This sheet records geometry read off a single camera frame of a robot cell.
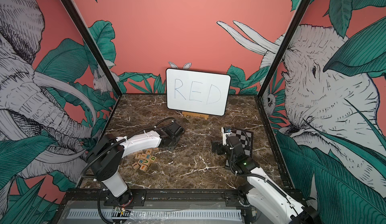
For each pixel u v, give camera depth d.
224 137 0.72
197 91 0.96
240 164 0.58
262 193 0.50
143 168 0.82
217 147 0.72
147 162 0.84
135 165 0.82
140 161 0.84
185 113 1.07
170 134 0.70
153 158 0.85
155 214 0.70
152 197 0.75
